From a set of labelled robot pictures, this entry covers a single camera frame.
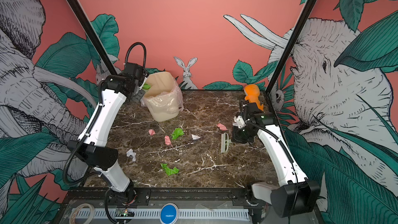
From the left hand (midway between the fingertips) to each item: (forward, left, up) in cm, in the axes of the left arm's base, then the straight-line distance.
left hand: (130, 89), depth 75 cm
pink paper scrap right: (-3, -48, -34) cm, 59 cm away
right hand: (-21, -49, -14) cm, 55 cm away
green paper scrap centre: (-8, -19, -32) cm, 38 cm away
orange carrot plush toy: (+23, -74, -28) cm, 82 cm away
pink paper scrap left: (-6, -3, -33) cm, 34 cm away
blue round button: (-49, -19, -31) cm, 61 cm away
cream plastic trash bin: (+1, -15, -9) cm, 17 cm away
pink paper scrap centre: (-12, -14, -33) cm, 38 cm away
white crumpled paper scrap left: (-20, +6, -31) cm, 37 cm away
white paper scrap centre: (-10, -30, -33) cm, 46 cm away
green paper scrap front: (-30, -16, -32) cm, 47 cm away
